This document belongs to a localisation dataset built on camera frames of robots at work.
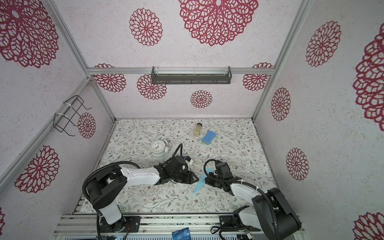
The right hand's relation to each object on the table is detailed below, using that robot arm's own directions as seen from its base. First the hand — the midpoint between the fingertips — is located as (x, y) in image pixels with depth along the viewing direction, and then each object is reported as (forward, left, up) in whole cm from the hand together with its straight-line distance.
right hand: (206, 176), depth 89 cm
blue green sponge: (+28, -2, +2) cm, 28 cm away
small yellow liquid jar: (+37, +6, +1) cm, 37 cm away
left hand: (-5, +7, +3) cm, 8 cm away
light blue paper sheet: (-4, +3, +1) cm, 5 cm away
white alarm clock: (+16, +31, +5) cm, 35 cm away
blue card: (-29, +12, -1) cm, 32 cm away
